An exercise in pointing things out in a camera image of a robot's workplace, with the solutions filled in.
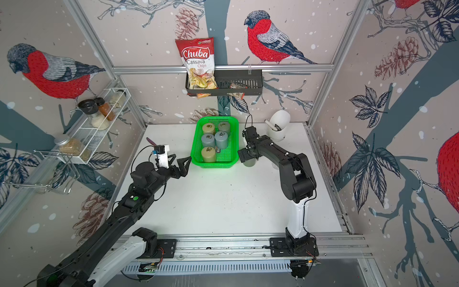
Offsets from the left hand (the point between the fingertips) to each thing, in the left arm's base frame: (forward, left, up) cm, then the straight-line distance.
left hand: (185, 153), depth 75 cm
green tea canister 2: (+8, -29, -20) cm, 36 cm away
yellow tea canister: (+30, -5, -16) cm, 35 cm away
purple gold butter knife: (+28, +34, -27) cm, 52 cm away
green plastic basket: (+14, -15, -26) cm, 33 cm away
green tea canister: (+31, -15, -16) cm, 38 cm away
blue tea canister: (+23, -13, -18) cm, 32 cm away
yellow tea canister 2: (+11, -7, -17) cm, 21 cm away
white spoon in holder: (+31, -43, -14) cm, 54 cm away
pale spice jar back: (+25, +35, +10) cm, 44 cm away
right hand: (+14, -29, -20) cm, 38 cm away
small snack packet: (+32, -24, +7) cm, 40 cm away
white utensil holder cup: (+34, -50, -12) cm, 61 cm away
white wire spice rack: (-11, +46, +3) cm, 48 cm away
